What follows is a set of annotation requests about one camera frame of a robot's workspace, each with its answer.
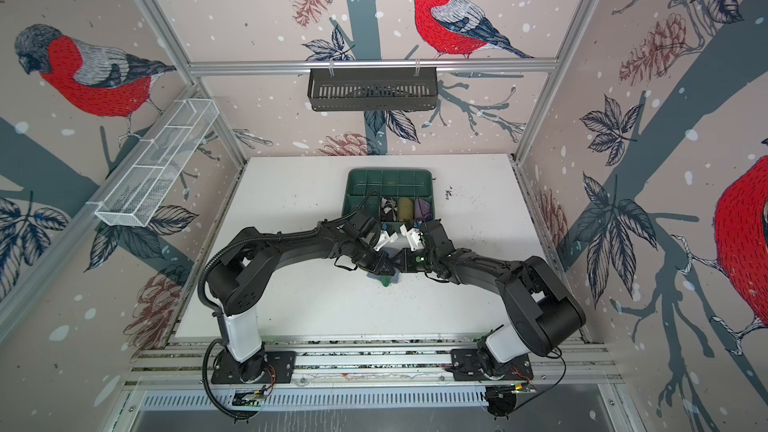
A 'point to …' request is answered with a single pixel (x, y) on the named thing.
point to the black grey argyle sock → (388, 209)
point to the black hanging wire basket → (372, 88)
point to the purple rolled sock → (422, 210)
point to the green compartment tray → (406, 196)
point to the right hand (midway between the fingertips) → (390, 264)
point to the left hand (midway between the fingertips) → (393, 274)
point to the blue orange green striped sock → (386, 280)
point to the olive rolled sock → (404, 209)
